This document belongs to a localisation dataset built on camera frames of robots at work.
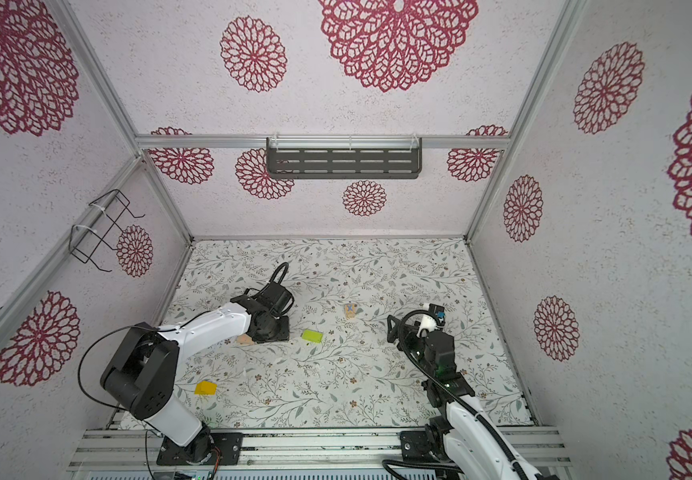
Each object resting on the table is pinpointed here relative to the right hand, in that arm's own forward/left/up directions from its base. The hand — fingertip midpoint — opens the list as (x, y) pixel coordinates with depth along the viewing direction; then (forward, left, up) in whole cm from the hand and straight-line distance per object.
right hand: (402, 316), depth 83 cm
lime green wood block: (0, +27, -13) cm, 30 cm away
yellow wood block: (-17, +54, -12) cm, 58 cm away
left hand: (-3, +36, -10) cm, 37 cm away
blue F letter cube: (+8, +15, -10) cm, 20 cm away
